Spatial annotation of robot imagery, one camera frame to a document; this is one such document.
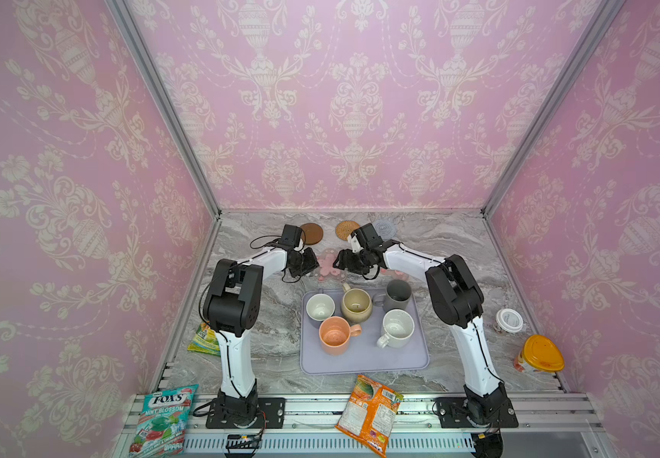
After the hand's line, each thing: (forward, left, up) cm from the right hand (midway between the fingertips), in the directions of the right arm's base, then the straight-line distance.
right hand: (341, 265), depth 101 cm
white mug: (-23, -17, -1) cm, 28 cm away
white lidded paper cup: (-24, -48, +3) cm, 54 cm away
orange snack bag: (-46, -5, -1) cm, 46 cm away
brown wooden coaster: (+19, +11, -3) cm, 22 cm away
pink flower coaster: (-1, +5, -3) cm, 6 cm away
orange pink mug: (-24, +3, -2) cm, 24 cm away
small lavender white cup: (-16, +7, +1) cm, 18 cm away
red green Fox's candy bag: (-46, +47, 0) cm, 66 cm away
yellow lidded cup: (-35, -51, +6) cm, 62 cm away
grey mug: (-14, -17, +3) cm, 22 cm away
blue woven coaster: (+19, -20, -3) cm, 27 cm away
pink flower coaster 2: (-18, -14, +20) cm, 30 cm away
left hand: (0, +8, +1) cm, 8 cm away
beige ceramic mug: (-15, -4, -1) cm, 16 cm away
